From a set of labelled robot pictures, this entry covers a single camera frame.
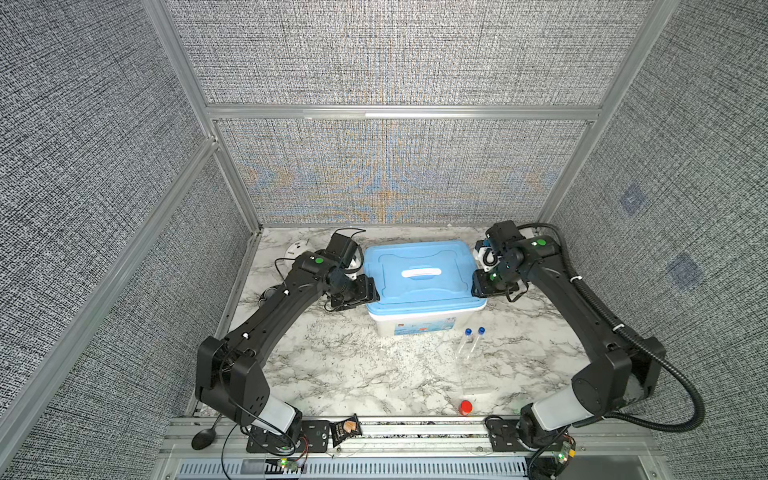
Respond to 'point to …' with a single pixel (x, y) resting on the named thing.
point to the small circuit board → (349, 426)
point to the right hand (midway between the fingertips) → (481, 289)
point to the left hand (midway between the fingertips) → (370, 301)
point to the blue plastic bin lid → (422, 276)
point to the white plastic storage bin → (424, 323)
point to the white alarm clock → (297, 248)
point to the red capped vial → (465, 407)
